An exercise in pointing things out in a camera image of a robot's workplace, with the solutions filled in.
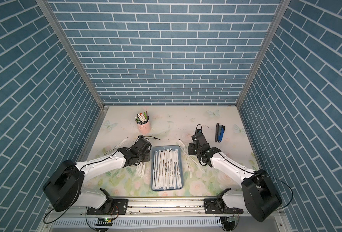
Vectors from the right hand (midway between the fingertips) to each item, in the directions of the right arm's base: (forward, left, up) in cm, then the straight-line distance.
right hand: (192, 146), depth 88 cm
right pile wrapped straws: (-8, +2, -8) cm, 12 cm away
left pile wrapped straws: (-14, +30, -7) cm, 34 cm away
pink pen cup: (+12, +33, +4) cm, 35 cm away
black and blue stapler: (+18, -20, -5) cm, 27 cm away
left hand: (-6, +25, -4) cm, 26 cm away
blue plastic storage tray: (-15, +14, -7) cm, 22 cm away
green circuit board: (-41, +43, -11) cm, 60 cm away
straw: (-15, +22, -7) cm, 27 cm away
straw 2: (-13, +21, -7) cm, 26 cm away
